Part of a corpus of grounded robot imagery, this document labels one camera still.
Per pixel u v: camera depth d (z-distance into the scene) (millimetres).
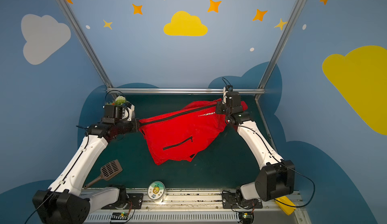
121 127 636
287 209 718
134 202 734
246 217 730
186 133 825
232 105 606
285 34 847
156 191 702
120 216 726
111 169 821
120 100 960
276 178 415
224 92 732
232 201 749
